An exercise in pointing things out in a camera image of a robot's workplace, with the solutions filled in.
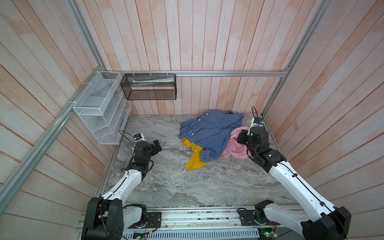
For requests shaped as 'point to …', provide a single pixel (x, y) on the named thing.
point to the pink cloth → (235, 150)
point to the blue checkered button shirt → (212, 130)
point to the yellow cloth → (194, 161)
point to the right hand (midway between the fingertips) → (242, 129)
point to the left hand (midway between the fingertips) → (153, 145)
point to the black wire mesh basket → (149, 86)
